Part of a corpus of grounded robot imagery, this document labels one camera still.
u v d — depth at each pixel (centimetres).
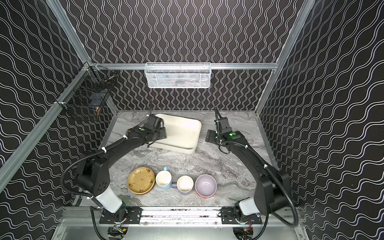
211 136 76
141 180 84
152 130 71
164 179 80
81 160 44
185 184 81
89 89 97
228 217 73
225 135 63
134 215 74
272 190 42
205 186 80
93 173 46
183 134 112
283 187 38
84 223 75
